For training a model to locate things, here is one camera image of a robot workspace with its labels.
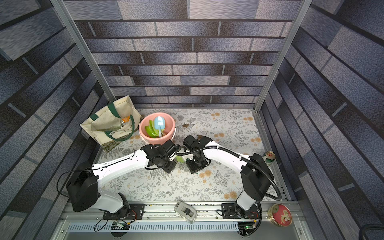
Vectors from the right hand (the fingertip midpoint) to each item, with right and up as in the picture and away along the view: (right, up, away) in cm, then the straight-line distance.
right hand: (192, 170), depth 80 cm
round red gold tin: (+43, -18, -10) cm, 48 cm away
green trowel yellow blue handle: (-27, +22, +12) cm, 37 cm away
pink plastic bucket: (-15, +22, +17) cm, 32 cm away
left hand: (-11, +2, +1) cm, 11 cm away
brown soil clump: (-5, +24, +30) cm, 39 cm away
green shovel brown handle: (-23, +20, +14) cm, 34 cm away
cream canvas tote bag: (-54, +27, +23) cm, 65 cm away
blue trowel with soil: (-22, +25, +14) cm, 36 cm away
